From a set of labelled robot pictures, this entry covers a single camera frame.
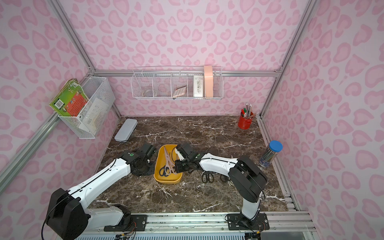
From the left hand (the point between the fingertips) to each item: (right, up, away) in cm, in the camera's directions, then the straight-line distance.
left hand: (151, 168), depth 83 cm
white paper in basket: (-31, +31, +2) cm, 44 cm away
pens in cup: (+61, +33, +24) cm, 74 cm away
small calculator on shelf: (+15, +45, +11) cm, 49 cm away
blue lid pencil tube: (+65, +11, -5) cm, 66 cm away
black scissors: (+32, -6, +5) cm, 33 cm away
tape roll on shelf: (-5, +44, +11) cm, 46 cm away
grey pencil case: (-27, +21, +28) cm, 44 cm away
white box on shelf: (+26, +48, +10) cm, 56 cm away
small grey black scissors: (+6, -3, +7) cm, 10 cm away
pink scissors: (+10, +2, +4) cm, 11 cm away
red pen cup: (+60, +26, +26) cm, 71 cm away
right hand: (+13, -1, +3) cm, 13 cm away
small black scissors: (+42, -7, +5) cm, 43 cm away
